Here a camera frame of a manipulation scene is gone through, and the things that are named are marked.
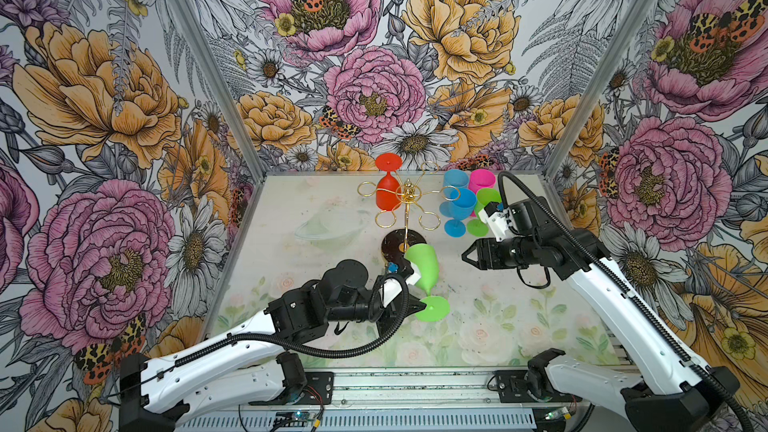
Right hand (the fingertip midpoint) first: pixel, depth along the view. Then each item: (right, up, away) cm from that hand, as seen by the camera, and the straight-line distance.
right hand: (474, 267), depth 71 cm
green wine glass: (-12, +2, 0) cm, 12 cm away
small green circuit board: (-43, -36, 0) cm, 56 cm away
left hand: (-14, -8, -8) cm, 18 cm away
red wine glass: (-20, +19, +17) cm, 33 cm away
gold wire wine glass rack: (-18, +2, +27) cm, 33 cm away
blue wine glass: (+4, +15, +28) cm, 32 cm away
